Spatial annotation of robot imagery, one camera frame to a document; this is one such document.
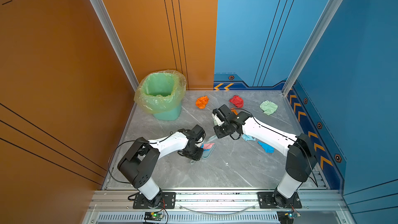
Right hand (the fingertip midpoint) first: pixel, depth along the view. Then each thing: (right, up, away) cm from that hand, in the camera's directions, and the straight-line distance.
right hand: (215, 132), depth 85 cm
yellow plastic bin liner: (-36, +25, +18) cm, 48 cm away
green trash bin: (-27, +9, +12) cm, 31 cm away
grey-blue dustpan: (-5, -13, +3) cm, 14 cm away
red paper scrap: (+18, +18, +27) cm, 37 cm away
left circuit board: (-30, -36, -14) cm, 49 cm away
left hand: (-10, -14, +2) cm, 17 cm away
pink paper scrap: (-4, -9, +6) cm, 11 cm away
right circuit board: (+32, -36, -15) cm, 50 cm away
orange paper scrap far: (-8, +18, +27) cm, 33 cm away
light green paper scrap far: (+39, +14, +24) cm, 48 cm away
